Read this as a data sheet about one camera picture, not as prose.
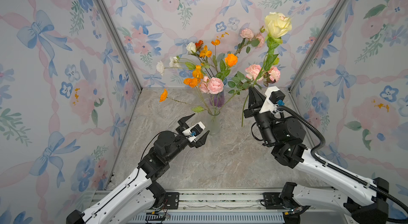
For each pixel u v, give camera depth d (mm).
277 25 378
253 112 500
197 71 749
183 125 612
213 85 689
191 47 819
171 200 744
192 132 549
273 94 445
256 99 501
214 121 909
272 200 735
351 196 414
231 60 763
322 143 352
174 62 783
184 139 593
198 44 858
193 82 703
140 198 601
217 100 1059
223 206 733
